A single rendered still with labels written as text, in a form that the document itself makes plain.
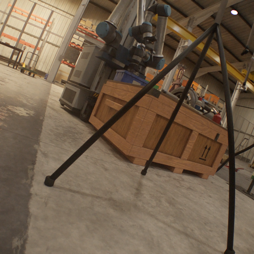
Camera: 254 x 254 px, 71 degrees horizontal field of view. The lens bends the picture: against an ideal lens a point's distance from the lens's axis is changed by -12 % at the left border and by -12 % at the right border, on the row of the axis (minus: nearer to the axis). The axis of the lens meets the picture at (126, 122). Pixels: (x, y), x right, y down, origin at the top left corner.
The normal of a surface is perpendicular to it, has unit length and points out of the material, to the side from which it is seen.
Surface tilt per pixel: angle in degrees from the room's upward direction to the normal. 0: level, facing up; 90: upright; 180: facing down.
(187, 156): 90
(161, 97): 90
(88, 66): 90
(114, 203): 0
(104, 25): 95
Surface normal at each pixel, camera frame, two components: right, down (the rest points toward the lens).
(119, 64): 0.58, 0.31
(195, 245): 0.39, -0.92
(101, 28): -0.46, -0.03
